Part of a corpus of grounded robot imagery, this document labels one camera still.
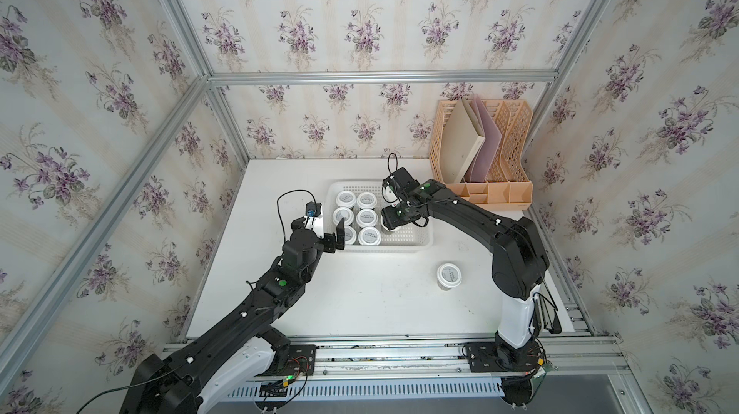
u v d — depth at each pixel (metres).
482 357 0.72
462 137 1.00
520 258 0.49
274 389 0.72
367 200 0.98
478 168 1.01
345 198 0.98
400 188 0.71
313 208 0.65
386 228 0.81
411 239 0.96
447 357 0.75
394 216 0.79
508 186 1.01
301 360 0.73
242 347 0.59
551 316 0.78
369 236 0.88
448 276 0.82
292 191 0.67
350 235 0.88
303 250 0.56
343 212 0.93
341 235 0.74
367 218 0.93
